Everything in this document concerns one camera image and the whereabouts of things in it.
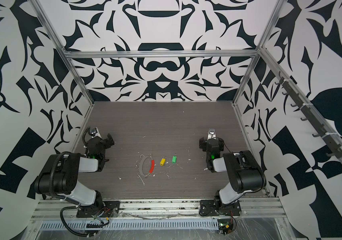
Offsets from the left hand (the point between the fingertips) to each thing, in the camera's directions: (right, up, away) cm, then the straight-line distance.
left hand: (100, 134), depth 92 cm
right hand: (+69, -2, +2) cm, 69 cm away
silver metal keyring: (+23, -16, -2) cm, 28 cm away
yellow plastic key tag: (+38, -16, -2) cm, 41 cm away
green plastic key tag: (+45, -15, 0) cm, 47 cm away
